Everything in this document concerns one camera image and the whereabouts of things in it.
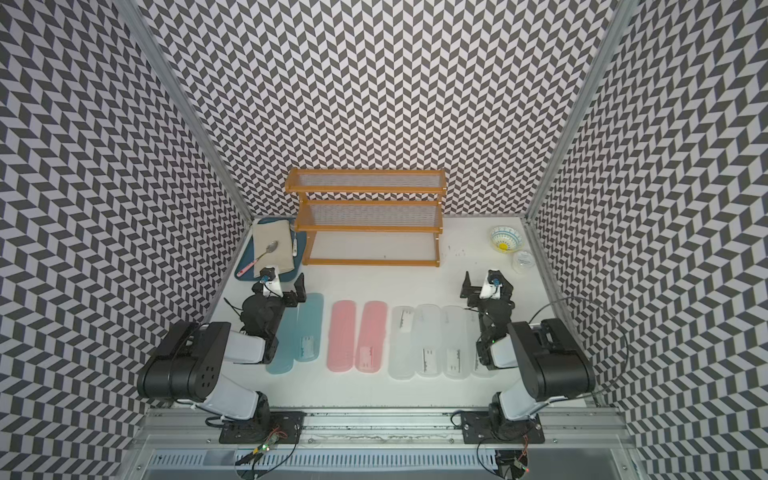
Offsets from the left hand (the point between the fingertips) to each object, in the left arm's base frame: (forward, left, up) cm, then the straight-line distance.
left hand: (288, 275), depth 91 cm
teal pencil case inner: (-14, -8, -6) cm, 17 cm away
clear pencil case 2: (-22, -42, -9) cm, 49 cm away
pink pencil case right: (-16, -26, -9) cm, 32 cm away
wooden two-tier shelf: (+37, -22, -12) cm, 44 cm away
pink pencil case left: (-15, -17, -10) cm, 25 cm away
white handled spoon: (+19, +4, -8) cm, 21 cm away
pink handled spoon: (+18, +13, -7) cm, 23 cm away
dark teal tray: (+15, +2, -9) cm, 18 cm away
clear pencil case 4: (-13, -58, -13) cm, 61 cm away
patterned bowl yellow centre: (+20, -74, -7) cm, 76 cm away
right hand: (-2, -60, +1) cm, 60 cm away
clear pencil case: (-17, -35, -11) cm, 40 cm away
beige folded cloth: (+26, +17, -9) cm, 32 cm away
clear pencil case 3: (-17, -51, -11) cm, 55 cm away
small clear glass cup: (+8, -76, -5) cm, 76 cm away
